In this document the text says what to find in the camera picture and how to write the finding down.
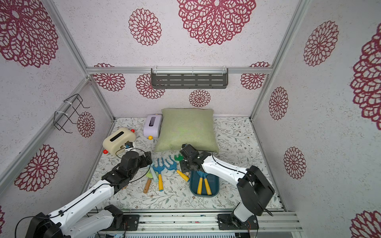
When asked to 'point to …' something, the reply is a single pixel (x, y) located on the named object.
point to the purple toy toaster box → (153, 126)
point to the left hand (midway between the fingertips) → (144, 155)
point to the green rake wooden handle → (179, 158)
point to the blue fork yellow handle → (205, 175)
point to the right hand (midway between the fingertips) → (182, 164)
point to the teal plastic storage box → (213, 181)
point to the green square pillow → (192, 126)
